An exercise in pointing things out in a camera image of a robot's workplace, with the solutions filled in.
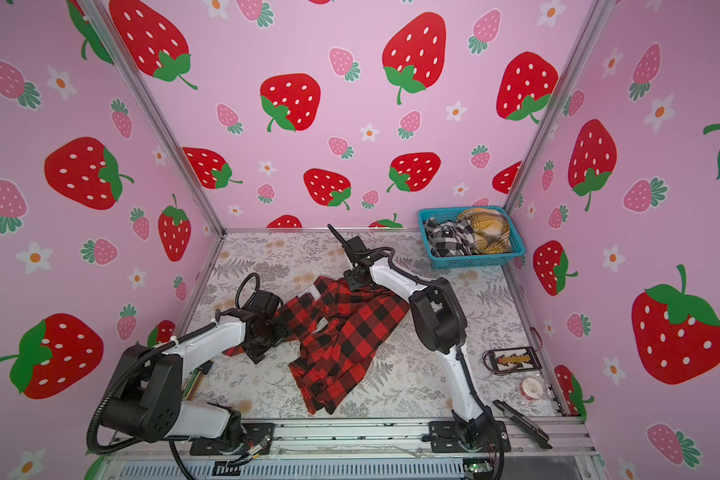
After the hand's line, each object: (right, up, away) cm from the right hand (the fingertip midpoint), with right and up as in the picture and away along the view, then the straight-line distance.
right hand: (356, 277), depth 101 cm
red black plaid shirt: (-4, -15, -12) cm, 20 cm away
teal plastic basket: (+39, +25, +22) cm, 51 cm away
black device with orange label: (+48, -23, -15) cm, 55 cm away
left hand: (-22, -19, -10) cm, 31 cm away
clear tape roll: (+50, -30, -19) cm, 61 cm away
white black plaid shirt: (+34, +14, +6) cm, 37 cm away
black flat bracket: (+45, -36, -26) cm, 63 cm away
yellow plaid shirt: (+49, +17, +7) cm, 52 cm away
